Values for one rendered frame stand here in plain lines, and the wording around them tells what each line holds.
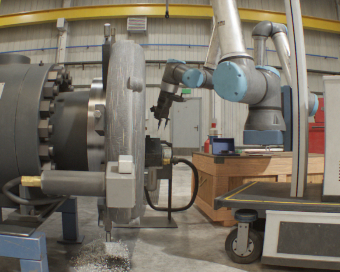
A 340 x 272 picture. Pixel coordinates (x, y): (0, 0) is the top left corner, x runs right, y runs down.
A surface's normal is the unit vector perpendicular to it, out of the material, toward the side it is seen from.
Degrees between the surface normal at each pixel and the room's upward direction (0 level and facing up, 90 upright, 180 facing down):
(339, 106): 90
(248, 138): 90
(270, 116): 70
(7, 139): 98
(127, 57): 51
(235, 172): 90
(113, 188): 112
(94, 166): 125
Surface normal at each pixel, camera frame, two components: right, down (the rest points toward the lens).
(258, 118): -0.58, -0.36
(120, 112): 0.12, -0.15
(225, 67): -0.79, 0.07
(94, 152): 0.09, 0.33
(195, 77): 0.46, 0.41
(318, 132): -0.51, -0.02
